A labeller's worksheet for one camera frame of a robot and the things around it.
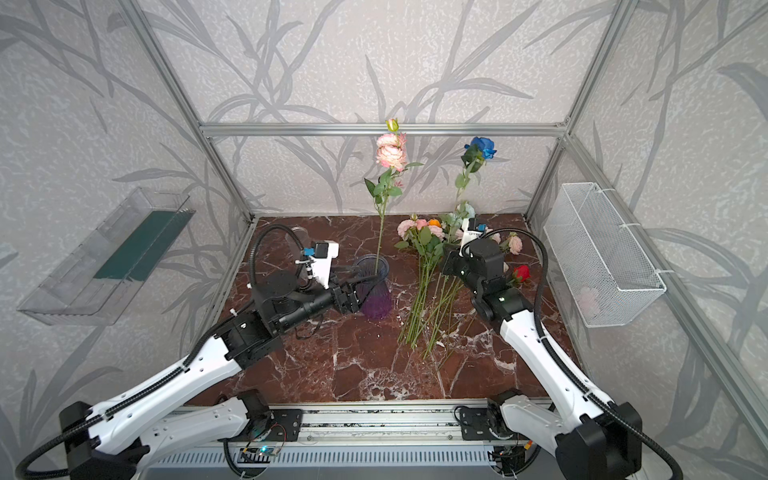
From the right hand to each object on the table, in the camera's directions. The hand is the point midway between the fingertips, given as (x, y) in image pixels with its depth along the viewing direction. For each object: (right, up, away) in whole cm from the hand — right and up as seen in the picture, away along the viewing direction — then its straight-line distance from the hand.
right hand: (445, 236), depth 77 cm
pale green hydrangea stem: (+11, +10, +35) cm, 38 cm away
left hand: (-18, -7, -14) cm, 23 cm away
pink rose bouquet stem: (-4, 0, +28) cm, 28 cm away
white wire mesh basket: (+32, -8, -16) cm, 36 cm away
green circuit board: (-47, -54, -5) cm, 72 cm away
